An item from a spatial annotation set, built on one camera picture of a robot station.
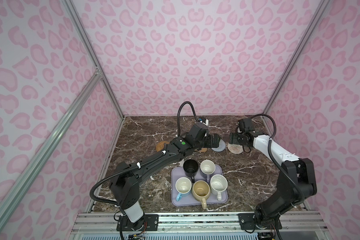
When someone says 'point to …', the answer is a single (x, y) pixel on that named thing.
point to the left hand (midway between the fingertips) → (216, 135)
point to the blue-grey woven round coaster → (221, 146)
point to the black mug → (190, 167)
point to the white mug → (218, 183)
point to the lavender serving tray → (178, 172)
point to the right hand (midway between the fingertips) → (237, 138)
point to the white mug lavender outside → (207, 167)
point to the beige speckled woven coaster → (235, 148)
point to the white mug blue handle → (183, 186)
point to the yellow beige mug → (200, 191)
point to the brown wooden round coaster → (203, 149)
